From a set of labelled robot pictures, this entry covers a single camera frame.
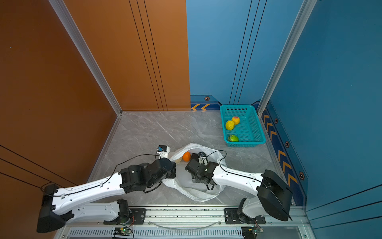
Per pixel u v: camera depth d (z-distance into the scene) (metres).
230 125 1.05
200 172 0.62
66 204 0.41
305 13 0.71
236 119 1.09
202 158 0.73
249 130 1.08
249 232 0.70
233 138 0.96
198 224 0.73
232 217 0.72
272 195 0.41
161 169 0.51
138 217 0.74
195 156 0.91
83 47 0.83
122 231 0.71
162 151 0.63
